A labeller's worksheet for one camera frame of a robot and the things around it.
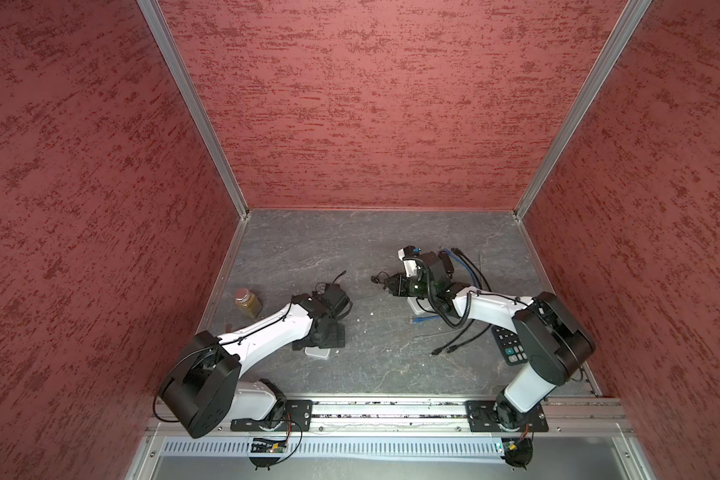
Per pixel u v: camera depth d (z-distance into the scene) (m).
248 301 0.85
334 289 0.73
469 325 0.90
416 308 0.91
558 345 0.46
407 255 0.83
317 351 0.83
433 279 0.71
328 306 0.68
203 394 0.41
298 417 0.74
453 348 0.85
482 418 0.74
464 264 1.06
